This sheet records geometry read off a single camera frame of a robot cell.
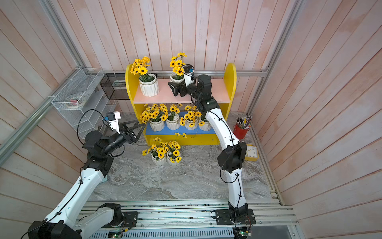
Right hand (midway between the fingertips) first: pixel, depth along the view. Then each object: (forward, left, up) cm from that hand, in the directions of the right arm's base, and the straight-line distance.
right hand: (173, 79), depth 75 cm
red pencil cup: (-1, -44, -36) cm, 57 cm away
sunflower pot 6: (-12, -16, -22) cm, 30 cm away
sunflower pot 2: (-25, +10, -32) cm, 42 cm away
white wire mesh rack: (-15, +45, -14) cm, 50 cm away
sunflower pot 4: (-7, +2, -23) cm, 25 cm away
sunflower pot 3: (-9, +11, -18) cm, 23 cm away
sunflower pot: (-25, +1, -32) cm, 41 cm away
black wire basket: (+8, +38, -9) cm, 40 cm away
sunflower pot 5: (-10, -9, -20) cm, 24 cm away
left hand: (-24, +13, -9) cm, 29 cm away
